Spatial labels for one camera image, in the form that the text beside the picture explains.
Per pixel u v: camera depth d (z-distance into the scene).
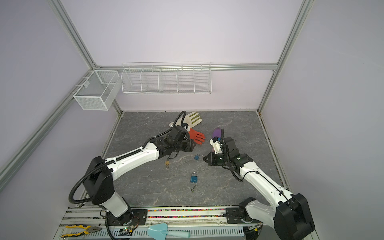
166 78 0.99
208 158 0.73
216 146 0.75
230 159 0.62
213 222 0.74
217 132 1.08
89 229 0.69
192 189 0.82
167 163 0.93
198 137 1.01
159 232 0.70
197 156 0.96
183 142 0.73
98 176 0.47
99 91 0.99
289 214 0.40
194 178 0.87
